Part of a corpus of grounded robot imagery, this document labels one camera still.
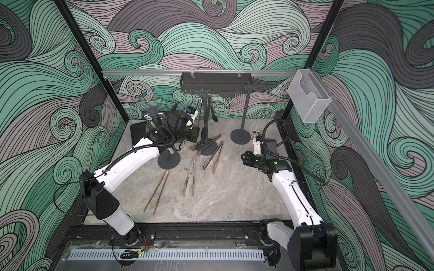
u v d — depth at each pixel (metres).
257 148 0.74
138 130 1.07
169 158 1.00
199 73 0.92
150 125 0.69
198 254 0.70
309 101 0.73
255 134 1.10
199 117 0.71
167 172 0.95
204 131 0.85
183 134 0.59
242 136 1.11
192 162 0.97
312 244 0.38
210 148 1.03
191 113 0.67
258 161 0.68
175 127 0.57
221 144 1.06
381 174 0.51
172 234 0.75
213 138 1.09
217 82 0.95
